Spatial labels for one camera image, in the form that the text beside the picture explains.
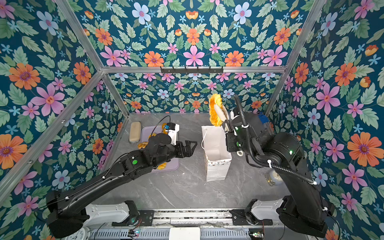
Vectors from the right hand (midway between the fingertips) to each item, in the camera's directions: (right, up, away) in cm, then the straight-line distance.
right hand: (228, 134), depth 57 cm
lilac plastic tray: (-52, 0, +52) cm, 74 cm away
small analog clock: (+31, -26, +25) cm, 47 cm away
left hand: (-14, -4, +7) cm, 16 cm away
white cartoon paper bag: (-3, -12, +9) cm, 16 cm away
